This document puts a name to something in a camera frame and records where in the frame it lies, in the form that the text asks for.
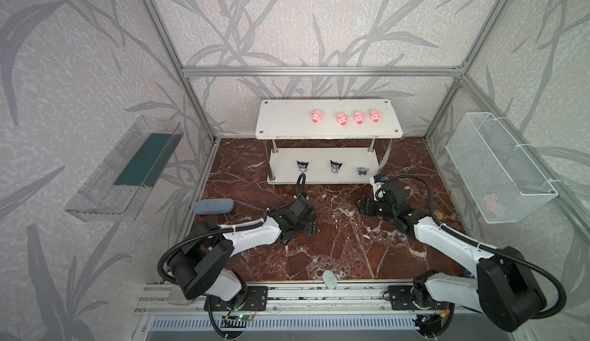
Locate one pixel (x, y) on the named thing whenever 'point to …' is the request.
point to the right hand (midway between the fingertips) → (360, 193)
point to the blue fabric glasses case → (213, 206)
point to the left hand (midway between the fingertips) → (312, 216)
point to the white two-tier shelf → (328, 141)
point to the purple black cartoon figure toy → (362, 171)
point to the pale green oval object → (329, 279)
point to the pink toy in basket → (491, 201)
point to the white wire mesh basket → (506, 184)
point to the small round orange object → (439, 216)
